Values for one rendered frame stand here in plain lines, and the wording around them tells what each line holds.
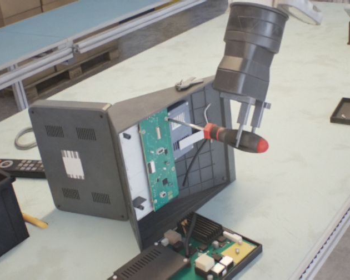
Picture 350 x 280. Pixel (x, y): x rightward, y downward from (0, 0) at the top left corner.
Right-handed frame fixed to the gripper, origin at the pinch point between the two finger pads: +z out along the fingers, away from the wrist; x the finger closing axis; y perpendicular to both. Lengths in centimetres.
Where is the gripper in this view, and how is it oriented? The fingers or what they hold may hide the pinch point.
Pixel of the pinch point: (242, 147)
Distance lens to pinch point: 64.8
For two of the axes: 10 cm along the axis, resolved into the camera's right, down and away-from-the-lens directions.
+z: -2.3, 9.7, 0.8
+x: -6.4, -0.9, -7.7
